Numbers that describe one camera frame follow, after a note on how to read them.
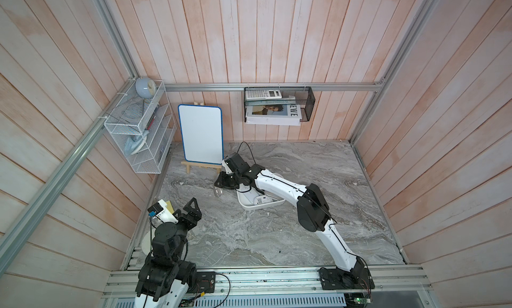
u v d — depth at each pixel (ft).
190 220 2.03
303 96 3.22
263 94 2.96
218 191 2.86
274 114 3.06
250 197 3.10
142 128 2.43
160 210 1.93
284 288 2.40
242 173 2.37
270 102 2.89
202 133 3.00
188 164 3.35
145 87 2.62
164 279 1.58
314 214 1.85
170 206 3.03
